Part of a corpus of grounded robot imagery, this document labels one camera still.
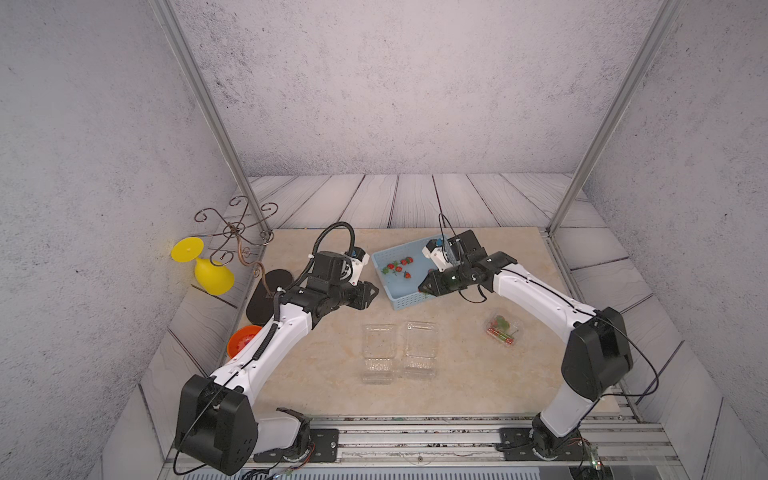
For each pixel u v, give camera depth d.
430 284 0.74
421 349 0.89
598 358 0.44
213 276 0.78
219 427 0.40
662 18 0.71
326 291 0.62
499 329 0.92
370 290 0.75
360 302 0.71
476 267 0.64
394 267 1.08
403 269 1.07
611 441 0.76
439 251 0.77
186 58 0.76
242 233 0.78
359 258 0.73
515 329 0.91
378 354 0.89
